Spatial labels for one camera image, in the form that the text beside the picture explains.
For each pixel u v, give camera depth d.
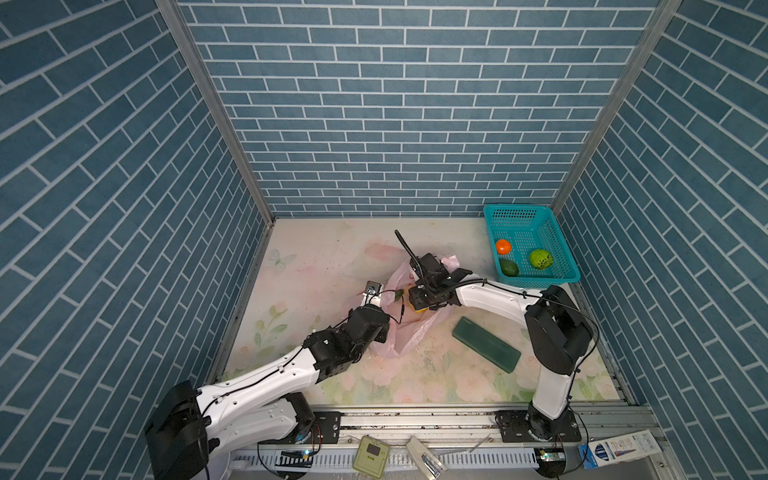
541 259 1.02
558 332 0.49
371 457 0.68
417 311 0.87
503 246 1.07
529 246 1.13
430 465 0.68
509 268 1.00
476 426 0.75
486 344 0.87
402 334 0.86
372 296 0.67
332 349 0.58
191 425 0.39
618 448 0.71
